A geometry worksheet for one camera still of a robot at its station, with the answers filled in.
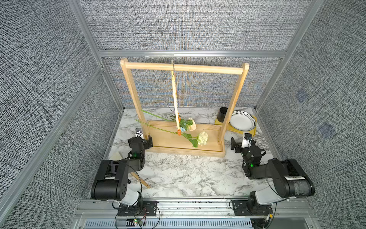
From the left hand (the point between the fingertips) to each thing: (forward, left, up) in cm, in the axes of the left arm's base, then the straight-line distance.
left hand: (143, 134), depth 93 cm
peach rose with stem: (0, -30, +9) cm, 31 cm away
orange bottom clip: (-11, -23, +18) cm, 32 cm away
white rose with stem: (-11, -35, +11) cm, 38 cm away
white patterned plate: (+16, -73, -9) cm, 75 cm away
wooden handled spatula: (-29, -4, -7) cm, 31 cm away
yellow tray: (+5, -77, -7) cm, 77 cm away
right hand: (-4, -62, +3) cm, 62 cm away
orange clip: (-10, -23, +27) cm, 37 cm away
